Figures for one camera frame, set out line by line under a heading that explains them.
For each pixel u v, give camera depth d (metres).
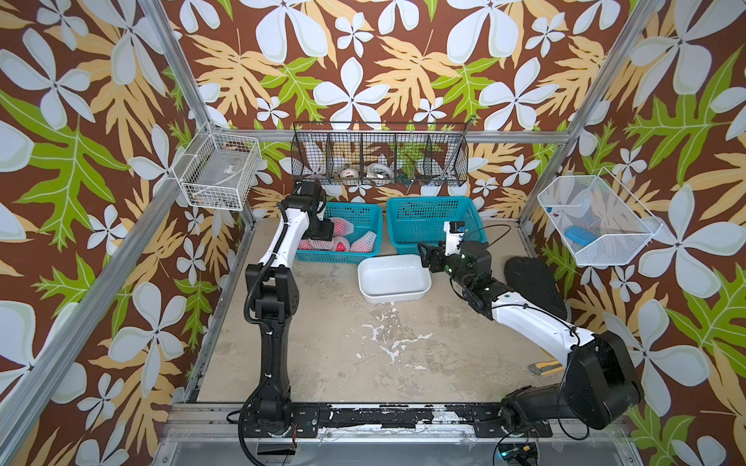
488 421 0.73
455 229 0.70
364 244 1.01
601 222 0.82
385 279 1.01
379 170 0.99
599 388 0.41
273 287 0.59
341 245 1.00
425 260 0.76
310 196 0.78
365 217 1.15
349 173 0.96
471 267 0.64
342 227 1.11
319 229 0.86
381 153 0.97
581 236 0.80
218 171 0.86
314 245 0.96
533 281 0.95
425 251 0.77
